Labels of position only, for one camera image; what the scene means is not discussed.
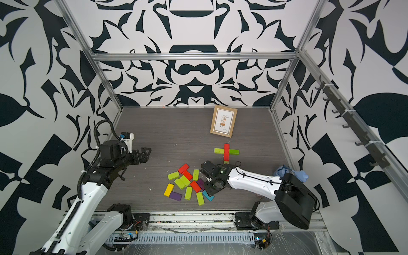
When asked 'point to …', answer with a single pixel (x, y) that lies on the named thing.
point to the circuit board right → (262, 240)
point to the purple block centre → (201, 183)
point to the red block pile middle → (187, 175)
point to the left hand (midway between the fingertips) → (139, 147)
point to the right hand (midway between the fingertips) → (208, 187)
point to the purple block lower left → (176, 196)
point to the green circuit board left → (128, 237)
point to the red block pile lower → (195, 186)
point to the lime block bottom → (200, 198)
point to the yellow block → (168, 189)
